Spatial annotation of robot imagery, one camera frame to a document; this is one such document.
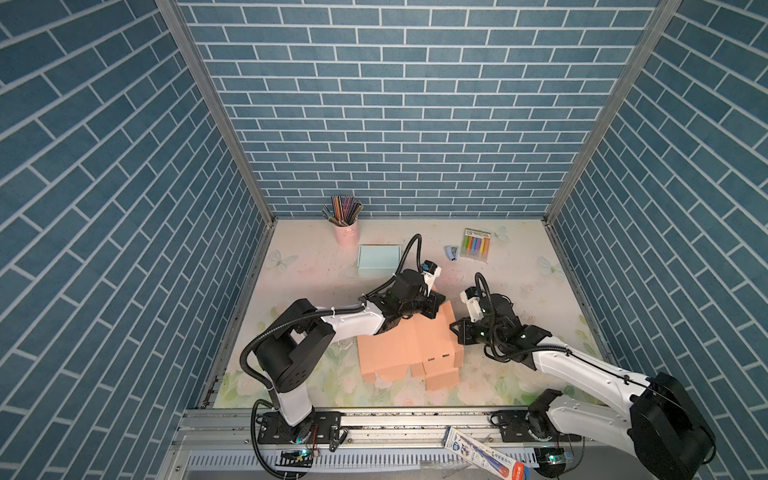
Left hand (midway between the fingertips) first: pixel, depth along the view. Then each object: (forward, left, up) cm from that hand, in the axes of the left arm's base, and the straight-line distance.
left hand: (446, 300), depth 86 cm
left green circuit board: (-35, +39, -13) cm, 54 cm away
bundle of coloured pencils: (+37, +34, 0) cm, 50 cm away
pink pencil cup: (+30, +32, -5) cm, 44 cm away
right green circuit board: (-37, -22, -11) cm, 45 cm away
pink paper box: (-10, +7, -7) cm, 14 cm away
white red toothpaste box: (-36, -6, -9) cm, 38 cm away
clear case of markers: (+29, -16, -9) cm, 34 cm away
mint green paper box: (+21, +20, -8) cm, 31 cm away
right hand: (-6, 0, -3) cm, 7 cm away
